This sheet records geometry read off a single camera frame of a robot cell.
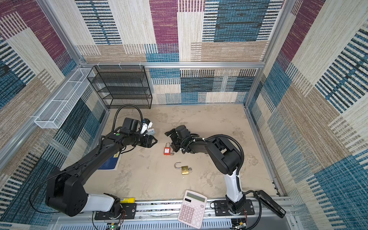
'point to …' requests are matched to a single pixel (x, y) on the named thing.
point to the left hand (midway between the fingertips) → (153, 138)
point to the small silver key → (172, 154)
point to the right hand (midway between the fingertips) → (166, 139)
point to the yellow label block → (127, 200)
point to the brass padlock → (185, 169)
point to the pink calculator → (192, 209)
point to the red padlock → (167, 149)
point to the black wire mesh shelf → (122, 86)
